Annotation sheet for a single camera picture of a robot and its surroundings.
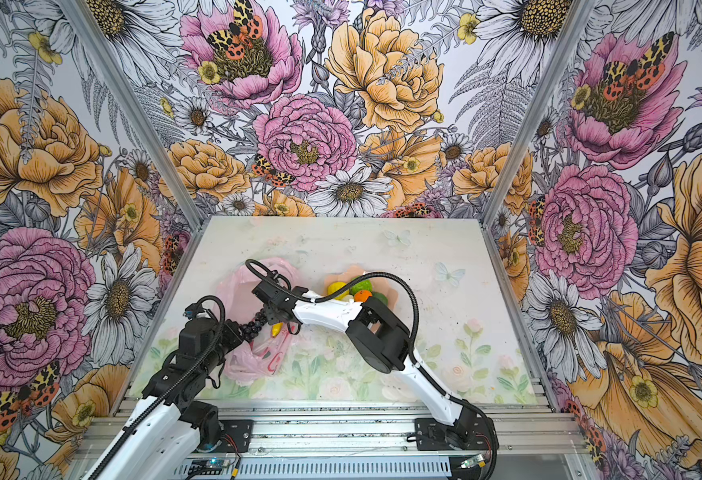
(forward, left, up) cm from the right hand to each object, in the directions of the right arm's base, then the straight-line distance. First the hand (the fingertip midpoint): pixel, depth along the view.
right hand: (281, 315), depth 94 cm
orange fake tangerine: (+2, -25, +7) cm, 26 cm away
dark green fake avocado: (+3, -31, +4) cm, 31 cm away
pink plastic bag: (-12, +1, +2) cm, 12 cm away
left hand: (-9, +9, +8) cm, 14 cm away
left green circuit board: (-38, +12, -2) cm, 40 cm away
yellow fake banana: (-5, 0, +2) cm, 6 cm away
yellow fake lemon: (+6, -17, +6) cm, 19 cm away
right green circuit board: (-38, -51, -2) cm, 64 cm away
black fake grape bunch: (-5, +8, +2) cm, 10 cm away
